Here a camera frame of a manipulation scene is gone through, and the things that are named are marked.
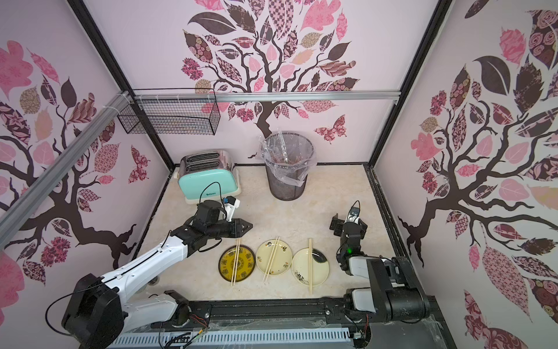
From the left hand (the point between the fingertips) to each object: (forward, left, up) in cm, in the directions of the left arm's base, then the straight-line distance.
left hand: (251, 230), depth 80 cm
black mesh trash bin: (+23, -12, -6) cm, 27 cm away
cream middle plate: (-6, -11, -13) cm, 18 cm away
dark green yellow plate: (-7, +3, -14) cm, 16 cm away
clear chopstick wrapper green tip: (+38, -12, +9) cm, 41 cm away
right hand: (+9, -41, -4) cm, 42 cm away
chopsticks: (-8, +7, -11) cm, 15 cm away
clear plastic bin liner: (+37, -15, +5) cm, 40 cm away
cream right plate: (-10, -19, -12) cm, 24 cm away
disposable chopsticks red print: (-10, -23, -12) cm, 27 cm away
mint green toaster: (+25, +21, +3) cm, 33 cm away
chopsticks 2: (-7, -7, -12) cm, 16 cm away
